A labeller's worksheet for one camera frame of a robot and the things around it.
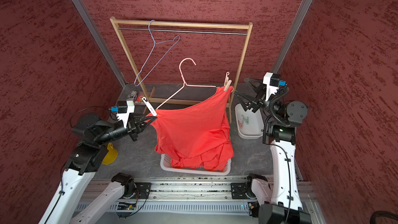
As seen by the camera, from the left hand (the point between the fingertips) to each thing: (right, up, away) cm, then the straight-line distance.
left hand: (154, 119), depth 57 cm
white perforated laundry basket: (0, -26, +20) cm, 33 cm away
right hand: (+32, +12, 0) cm, 34 cm away
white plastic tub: (+50, -9, +42) cm, 66 cm away
